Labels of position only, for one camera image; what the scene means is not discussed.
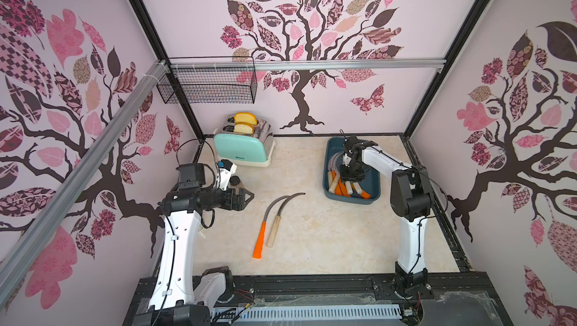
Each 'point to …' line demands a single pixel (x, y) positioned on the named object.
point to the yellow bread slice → (245, 116)
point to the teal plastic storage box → (371, 184)
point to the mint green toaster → (253, 149)
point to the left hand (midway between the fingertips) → (240, 200)
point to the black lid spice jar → (234, 180)
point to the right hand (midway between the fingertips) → (345, 177)
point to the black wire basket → (208, 86)
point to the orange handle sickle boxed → (365, 194)
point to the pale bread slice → (243, 128)
